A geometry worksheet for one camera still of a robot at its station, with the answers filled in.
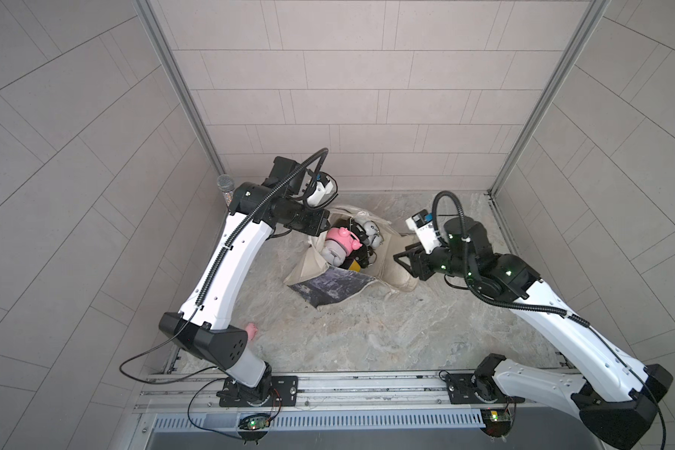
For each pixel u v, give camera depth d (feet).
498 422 2.23
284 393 2.32
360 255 2.98
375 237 2.99
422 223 1.89
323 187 2.03
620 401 1.23
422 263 1.92
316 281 2.37
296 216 1.82
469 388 2.33
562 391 1.55
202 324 1.28
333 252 2.76
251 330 2.62
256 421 2.11
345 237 2.77
